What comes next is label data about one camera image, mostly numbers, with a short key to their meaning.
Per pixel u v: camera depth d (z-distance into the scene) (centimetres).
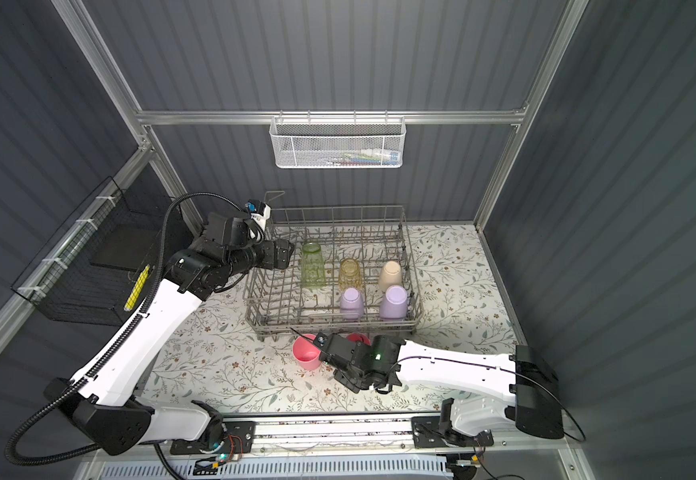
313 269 97
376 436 75
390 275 89
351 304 83
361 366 54
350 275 93
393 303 81
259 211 62
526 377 41
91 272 72
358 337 92
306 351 86
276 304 97
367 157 91
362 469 77
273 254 63
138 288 69
